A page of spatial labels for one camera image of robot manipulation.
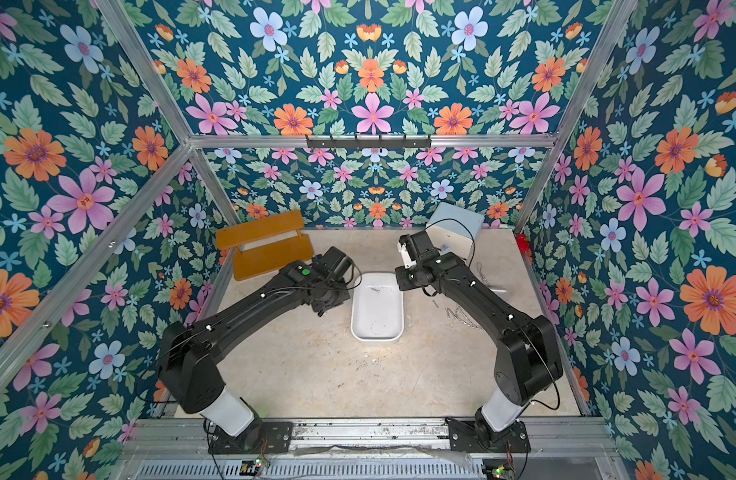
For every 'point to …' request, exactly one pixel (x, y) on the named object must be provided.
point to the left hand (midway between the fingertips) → (351, 295)
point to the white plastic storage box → (377, 310)
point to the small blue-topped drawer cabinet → (454, 230)
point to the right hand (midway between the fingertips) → (405, 273)
